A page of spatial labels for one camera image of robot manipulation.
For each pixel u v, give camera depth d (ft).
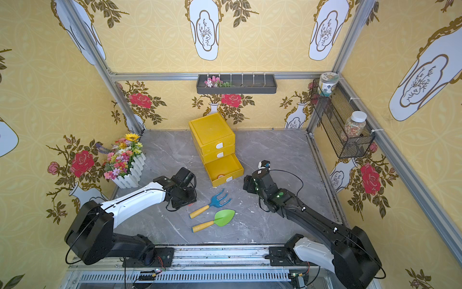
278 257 2.35
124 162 2.85
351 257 1.29
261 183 2.07
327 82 2.75
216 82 2.88
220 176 3.19
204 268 2.35
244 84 3.01
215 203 2.96
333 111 3.08
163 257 2.41
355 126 2.13
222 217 2.77
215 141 2.82
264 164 2.44
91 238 1.38
